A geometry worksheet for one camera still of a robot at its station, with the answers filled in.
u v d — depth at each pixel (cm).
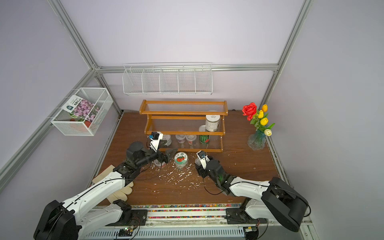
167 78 99
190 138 96
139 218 74
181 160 85
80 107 74
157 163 79
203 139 95
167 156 69
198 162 84
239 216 70
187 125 99
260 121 77
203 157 72
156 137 66
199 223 73
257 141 93
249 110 70
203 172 75
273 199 43
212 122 83
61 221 39
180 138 96
